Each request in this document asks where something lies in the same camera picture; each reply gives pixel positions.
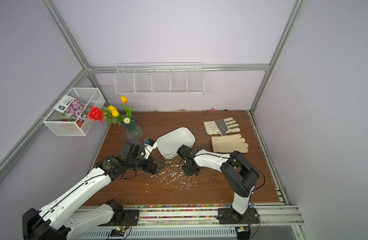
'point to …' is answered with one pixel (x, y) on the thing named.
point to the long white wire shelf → (167, 78)
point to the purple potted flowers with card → (71, 109)
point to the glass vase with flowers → (134, 132)
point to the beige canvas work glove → (228, 144)
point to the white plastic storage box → (169, 144)
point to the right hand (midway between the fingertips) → (190, 169)
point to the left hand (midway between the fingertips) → (158, 163)
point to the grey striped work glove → (221, 127)
